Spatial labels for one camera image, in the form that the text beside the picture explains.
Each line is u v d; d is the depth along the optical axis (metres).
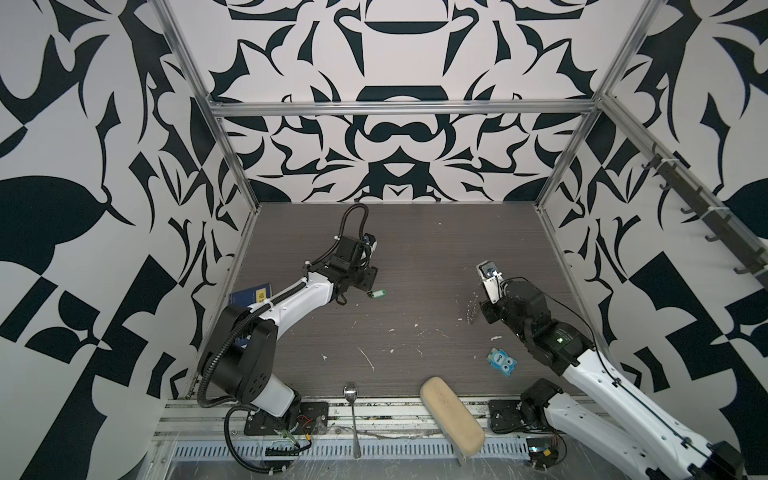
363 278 0.79
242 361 0.43
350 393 0.77
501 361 0.82
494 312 0.68
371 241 0.80
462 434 0.69
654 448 0.43
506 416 0.74
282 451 0.73
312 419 0.73
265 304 0.48
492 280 0.65
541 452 0.71
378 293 0.96
